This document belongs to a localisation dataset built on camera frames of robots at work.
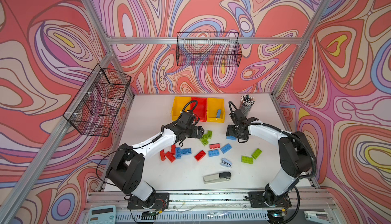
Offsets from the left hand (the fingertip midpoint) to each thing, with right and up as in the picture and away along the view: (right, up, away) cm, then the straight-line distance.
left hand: (196, 129), depth 88 cm
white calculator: (-44, -37, -19) cm, 60 cm away
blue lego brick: (+10, -14, +1) cm, 17 cm away
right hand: (+24, -5, +6) cm, 25 cm away
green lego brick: (+29, -17, -2) cm, 34 cm away
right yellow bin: (+13, +15, +27) cm, 33 cm away
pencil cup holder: (+31, +15, +5) cm, 34 cm away
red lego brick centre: (+2, -15, 0) cm, 15 cm away
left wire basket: (-52, +10, -14) cm, 54 cm away
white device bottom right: (+55, -37, -20) cm, 69 cm away
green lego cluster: (+5, -6, +4) cm, 9 cm away
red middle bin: (+1, +14, +27) cm, 30 cm away
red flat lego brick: (+11, -10, +3) cm, 16 cm away
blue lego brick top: (+15, +7, +17) cm, 24 cm away
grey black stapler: (+13, -23, -11) cm, 28 cm away
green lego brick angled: (+35, -14, 0) cm, 38 cm away
